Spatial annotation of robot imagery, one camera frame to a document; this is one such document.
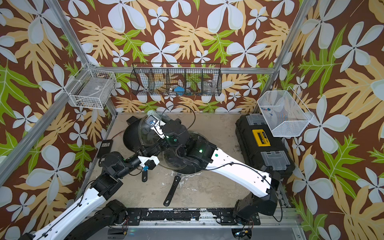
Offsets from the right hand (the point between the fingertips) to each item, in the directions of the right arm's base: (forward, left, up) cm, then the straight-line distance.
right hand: (162, 122), depth 62 cm
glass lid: (+7, +9, -20) cm, 23 cm away
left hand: (-4, +3, -9) cm, 10 cm away
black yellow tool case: (0, -49, -22) cm, 54 cm away
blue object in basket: (+38, -5, -11) cm, 39 cm away
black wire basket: (+46, -3, -8) cm, 47 cm away
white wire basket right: (+17, -66, -14) cm, 70 cm away
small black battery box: (+36, +35, -38) cm, 63 cm away
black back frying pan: (+16, +29, -36) cm, 49 cm away
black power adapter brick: (+11, +45, -38) cm, 60 cm away
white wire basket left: (+30, +45, -4) cm, 54 cm away
